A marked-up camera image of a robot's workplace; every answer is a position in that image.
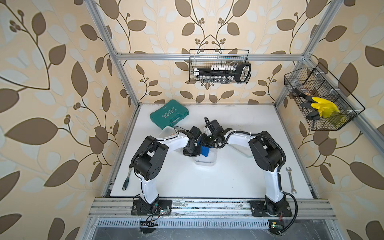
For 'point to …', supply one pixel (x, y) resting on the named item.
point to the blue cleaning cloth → (204, 150)
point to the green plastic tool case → (169, 114)
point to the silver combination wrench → (292, 189)
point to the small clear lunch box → (168, 132)
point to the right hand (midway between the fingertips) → (198, 143)
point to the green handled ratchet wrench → (127, 180)
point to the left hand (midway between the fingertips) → (196, 153)
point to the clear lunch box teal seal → (210, 160)
